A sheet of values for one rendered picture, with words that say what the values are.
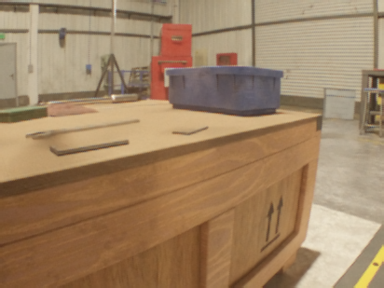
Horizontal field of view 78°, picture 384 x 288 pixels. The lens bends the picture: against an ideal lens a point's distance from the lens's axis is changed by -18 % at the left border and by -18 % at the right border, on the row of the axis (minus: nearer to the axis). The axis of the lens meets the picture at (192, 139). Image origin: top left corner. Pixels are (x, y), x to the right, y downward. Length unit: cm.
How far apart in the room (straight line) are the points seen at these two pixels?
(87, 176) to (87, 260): 10
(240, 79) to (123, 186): 44
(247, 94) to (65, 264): 54
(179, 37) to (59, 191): 303
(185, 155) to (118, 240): 14
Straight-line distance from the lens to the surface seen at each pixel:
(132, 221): 34
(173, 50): 321
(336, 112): 553
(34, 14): 1028
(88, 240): 31
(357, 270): 40
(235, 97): 68
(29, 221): 28
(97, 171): 29
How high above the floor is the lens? 54
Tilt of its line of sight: 11 degrees down
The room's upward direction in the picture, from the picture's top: straight up
